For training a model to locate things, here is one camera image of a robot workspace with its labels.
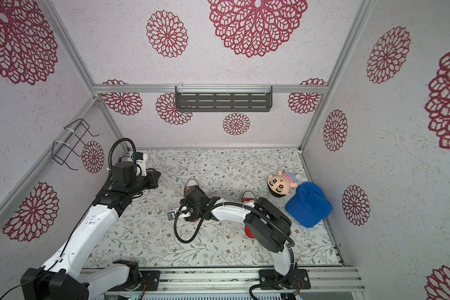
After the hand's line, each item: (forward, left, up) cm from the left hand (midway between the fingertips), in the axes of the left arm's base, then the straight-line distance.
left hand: (160, 174), depth 80 cm
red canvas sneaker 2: (0, -40, -20) cm, 44 cm away
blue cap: (-5, -69, -21) cm, 72 cm away
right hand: (-5, -7, -15) cm, 17 cm away
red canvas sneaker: (+8, -9, -20) cm, 24 cm away
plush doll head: (+4, -55, -16) cm, 57 cm away
